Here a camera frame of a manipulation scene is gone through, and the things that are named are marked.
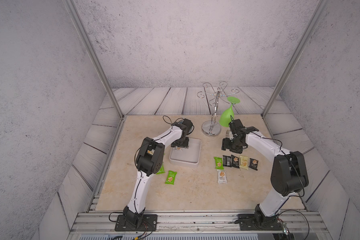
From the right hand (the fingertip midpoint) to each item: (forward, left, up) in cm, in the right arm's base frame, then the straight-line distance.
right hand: (227, 148), depth 91 cm
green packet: (-15, +34, -7) cm, 37 cm away
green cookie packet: (-6, +5, -8) cm, 11 cm away
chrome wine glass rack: (+22, +6, -7) cm, 24 cm away
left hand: (+6, +27, -7) cm, 28 cm away
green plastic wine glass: (+11, +2, +15) cm, 19 cm away
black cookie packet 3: (-6, -16, -9) cm, 19 cm away
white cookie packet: (-14, +4, -8) cm, 17 cm away
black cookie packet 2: (-5, -5, -8) cm, 11 cm away
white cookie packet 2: (+4, +30, -6) cm, 31 cm away
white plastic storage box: (-2, +23, -9) cm, 24 cm away
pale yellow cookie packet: (-5, -11, -8) cm, 15 cm away
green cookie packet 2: (-23, +35, +18) cm, 45 cm away
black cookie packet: (-4, 0, -8) cm, 9 cm away
